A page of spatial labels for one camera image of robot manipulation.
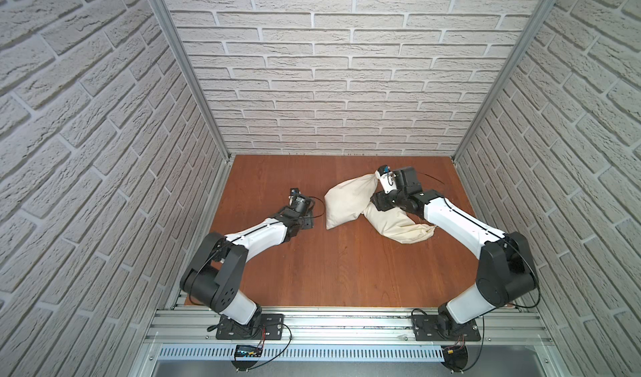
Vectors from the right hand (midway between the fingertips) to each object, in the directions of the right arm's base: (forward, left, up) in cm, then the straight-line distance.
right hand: (372, 196), depth 89 cm
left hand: (0, +26, -7) cm, 27 cm away
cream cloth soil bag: (+4, +9, -7) cm, 12 cm away
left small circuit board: (-43, +43, -15) cm, 62 cm away
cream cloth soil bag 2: (-9, -8, -6) cm, 13 cm away
